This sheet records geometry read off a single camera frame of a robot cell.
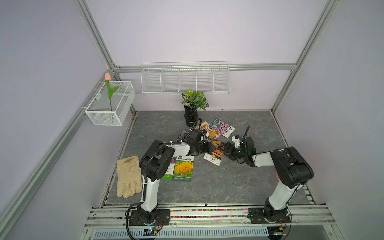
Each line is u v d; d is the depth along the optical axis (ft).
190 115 3.45
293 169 1.60
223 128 3.56
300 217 2.44
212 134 3.46
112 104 2.66
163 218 2.38
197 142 2.72
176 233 2.32
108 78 2.72
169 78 3.26
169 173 2.91
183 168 2.97
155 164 1.75
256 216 2.42
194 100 3.07
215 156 3.08
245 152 2.52
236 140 3.00
